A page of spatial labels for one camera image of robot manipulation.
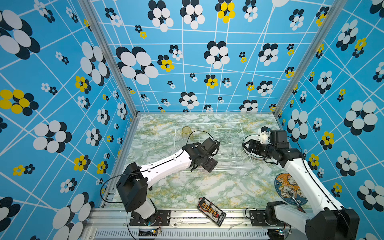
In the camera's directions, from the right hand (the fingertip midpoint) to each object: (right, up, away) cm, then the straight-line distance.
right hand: (249, 146), depth 81 cm
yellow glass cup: (-36, +6, +17) cm, 40 cm away
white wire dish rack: (-6, -9, +15) cm, 18 cm away
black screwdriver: (-55, -24, +1) cm, 60 cm away
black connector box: (-22, -32, -7) cm, 39 cm away
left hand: (-21, -8, -1) cm, 23 cm away
